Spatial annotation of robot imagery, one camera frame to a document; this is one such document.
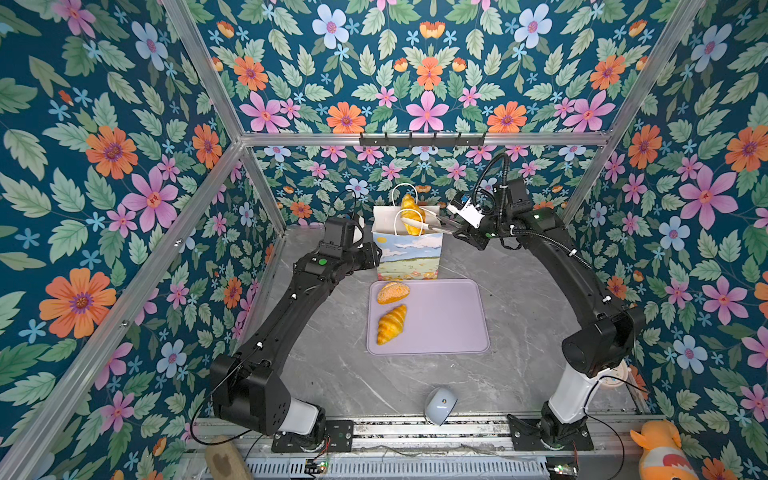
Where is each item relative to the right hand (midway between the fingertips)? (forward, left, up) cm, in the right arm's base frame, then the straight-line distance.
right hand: (462, 223), depth 80 cm
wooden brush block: (-51, +58, -26) cm, 81 cm away
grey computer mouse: (-40, +8, -22) cm, 46 cm away
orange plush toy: (-51, -41, -23) cm, 69 cm away
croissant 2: (-17, +21, -25) cm, 37 cm away
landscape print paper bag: (+1, +17, -15) cm, 23 cm away
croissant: (+4, +14, +1) cm, 15 cm away
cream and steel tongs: (+4, +7, -4) cm, 9 cm away
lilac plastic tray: (-13, +9, -30) cm, 34 cm away
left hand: (-6, +22, -2) cm, 23 cm away
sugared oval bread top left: (-6, +20, -25) cm, 33 cm away
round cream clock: (-42, -21, +3) cm, 47 cm away
